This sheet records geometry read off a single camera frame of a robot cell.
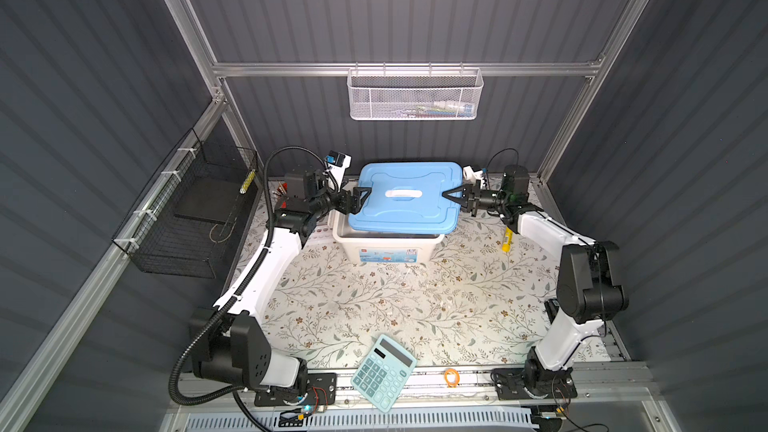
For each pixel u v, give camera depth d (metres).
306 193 0.62
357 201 0.71
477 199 0.76
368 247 0.87
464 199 0.79
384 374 0.74
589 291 0.49
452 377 0.76
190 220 0.73
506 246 0.99
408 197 0.85
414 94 1.24
